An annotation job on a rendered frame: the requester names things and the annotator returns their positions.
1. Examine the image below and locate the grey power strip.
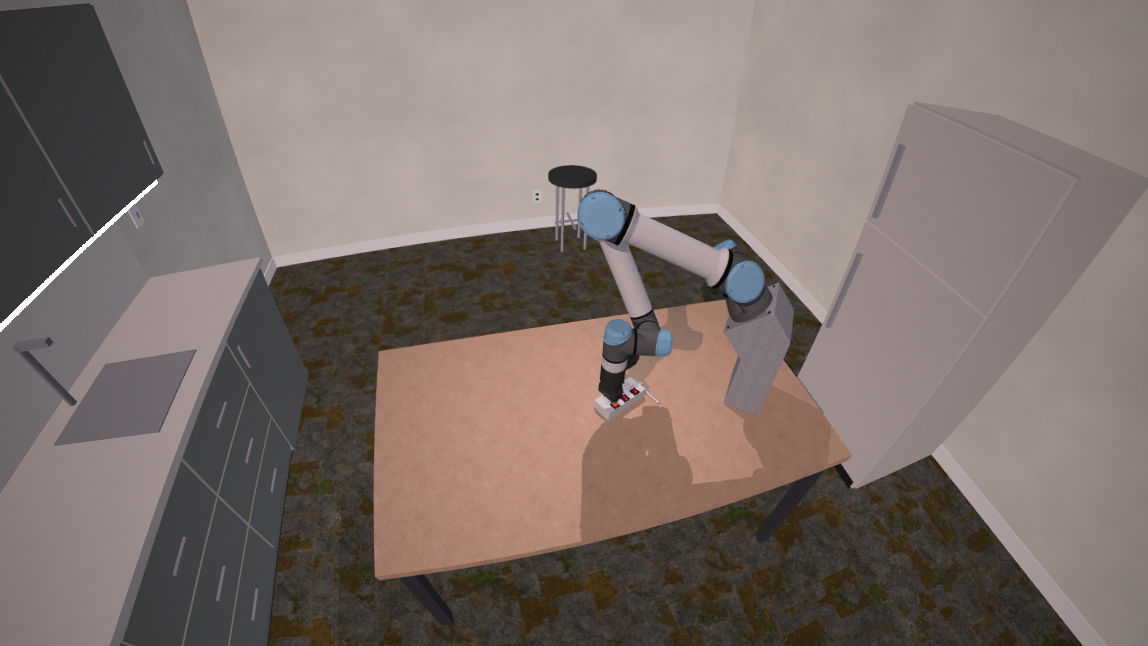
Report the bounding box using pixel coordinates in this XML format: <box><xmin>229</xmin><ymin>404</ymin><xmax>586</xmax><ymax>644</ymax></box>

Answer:
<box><xmin>594</xmin><ymin>378</ymin><xmax>660</xmax><ymax>420</ymax></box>

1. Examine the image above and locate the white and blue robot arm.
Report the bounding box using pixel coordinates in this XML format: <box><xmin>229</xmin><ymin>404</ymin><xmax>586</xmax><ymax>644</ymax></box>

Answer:
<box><xmin>577</xmin><ymin>189</ymin><xmax>773</xmax><ymax>364</ymax></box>

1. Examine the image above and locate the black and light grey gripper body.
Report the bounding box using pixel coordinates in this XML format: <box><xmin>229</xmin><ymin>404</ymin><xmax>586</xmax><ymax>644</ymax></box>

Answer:
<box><xmin>598</xmin><ymin>355</ymin><xmax>639</xmax><ymax>402</ymax></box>

